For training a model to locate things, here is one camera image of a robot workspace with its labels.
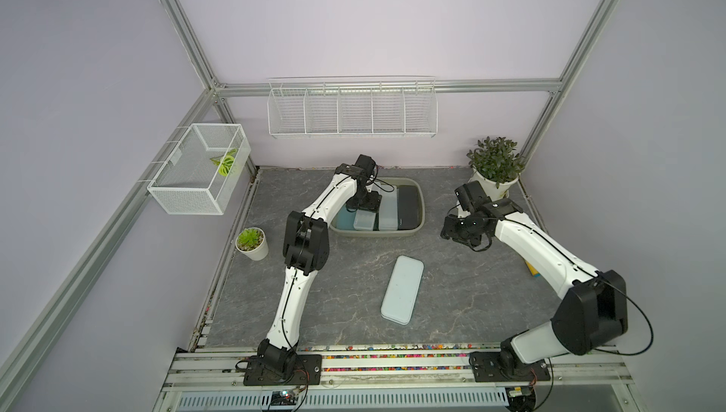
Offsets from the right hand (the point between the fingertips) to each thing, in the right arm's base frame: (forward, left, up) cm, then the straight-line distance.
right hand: (447, 233), depth 85 cm
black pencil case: (+18, +9, -12) cm, 23 cm away
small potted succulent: (0, +61, -5) cm, 61 cm away
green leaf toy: (+14, +65, +17) cm, 69 cm away
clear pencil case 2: (+14, +17, -10) cm, 24 cm away
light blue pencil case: (-15, +14, -12) cm, 24 cm away
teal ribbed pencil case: (+13, +33, -11) cm, 37 cm away
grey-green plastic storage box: (+7, +22, -11) cm, 25 cm away
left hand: (+15, +23, -6) cm, 28 cm away
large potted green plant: (+23, -20, +5) cm, 31 cm away
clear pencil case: (+10, +26, -7) cm, 28 cm away
